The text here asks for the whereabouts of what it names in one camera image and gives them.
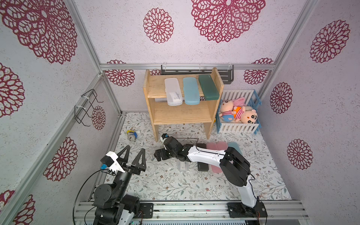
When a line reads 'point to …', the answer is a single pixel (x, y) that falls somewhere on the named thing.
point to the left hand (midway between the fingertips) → (137, 148)
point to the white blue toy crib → (251, 99)
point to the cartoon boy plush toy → (244, 116)
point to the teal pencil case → (234, 145)
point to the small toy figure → (131, 135)
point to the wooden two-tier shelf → (205, 113)
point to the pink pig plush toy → (227, 107)
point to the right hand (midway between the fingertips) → (163, 151)
